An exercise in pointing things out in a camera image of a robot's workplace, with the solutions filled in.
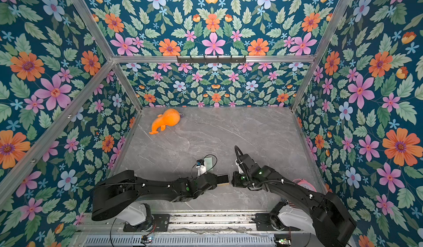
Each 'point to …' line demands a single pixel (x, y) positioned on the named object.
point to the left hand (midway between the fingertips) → (219, 179)
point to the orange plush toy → (170, 117)
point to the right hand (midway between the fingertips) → (233, 179)
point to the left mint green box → (209, 162)
